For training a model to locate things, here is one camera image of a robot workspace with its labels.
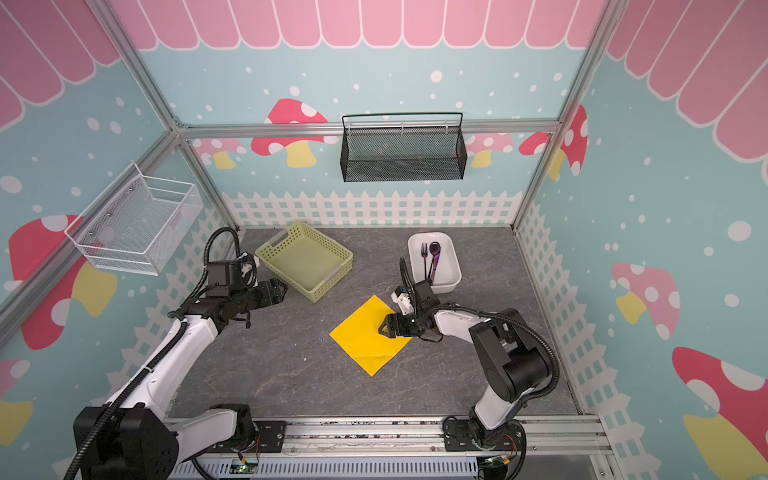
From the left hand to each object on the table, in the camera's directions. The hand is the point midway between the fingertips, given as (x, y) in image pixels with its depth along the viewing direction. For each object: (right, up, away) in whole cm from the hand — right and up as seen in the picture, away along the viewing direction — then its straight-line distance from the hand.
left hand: (275, 294), depth 84 cm
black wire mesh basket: (+38, +43, +9) cm, 58 cm away
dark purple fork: (+45, +12, +29) cm, 55 cm away
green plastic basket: (+1, +10, +27) cm, 29 cm away
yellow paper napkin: (+23, -14, +8) cm, 28 cm away
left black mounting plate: (+2, -35, -9) cm, 36 cm away
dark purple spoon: (+49, +13, +28) cm, 58 cm away
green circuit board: (-2, -41, -12) cm, 43 cm away
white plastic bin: (+53, +5, +22) cm, 58 cm away
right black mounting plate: (+50, -34, -10) cm, 61 cm away
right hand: (+32, -11, +7) cm, 34 cm away
